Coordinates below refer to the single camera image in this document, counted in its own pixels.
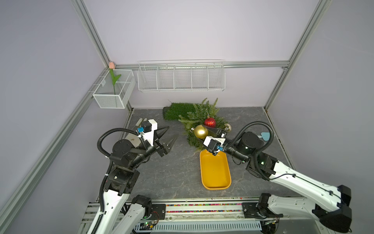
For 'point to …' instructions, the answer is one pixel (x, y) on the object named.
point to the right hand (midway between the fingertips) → (203, 128)
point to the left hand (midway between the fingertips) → (173, 131)
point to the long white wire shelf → (181, 75)
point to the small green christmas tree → (204, 114)
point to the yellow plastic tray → (215, 172)
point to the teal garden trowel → (265, 135)
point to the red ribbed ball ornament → (210, 122)
